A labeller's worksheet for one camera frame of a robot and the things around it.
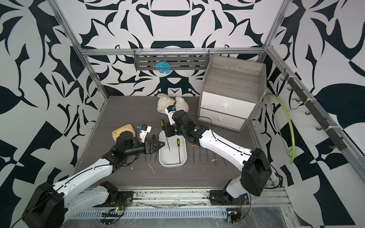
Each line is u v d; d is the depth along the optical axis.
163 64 0.90
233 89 0.81
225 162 0.87
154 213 0.71
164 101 1.00
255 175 0.41
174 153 0.89
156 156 0.89
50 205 0.39
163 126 0.75
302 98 0.60
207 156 0.89
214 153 0.52
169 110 0.69
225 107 0.83
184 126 0.58
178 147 0.92
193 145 0.93
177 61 0.94
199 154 0.91
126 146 0.63
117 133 0.95
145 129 0.72
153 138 0.95
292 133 0.65
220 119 0.93
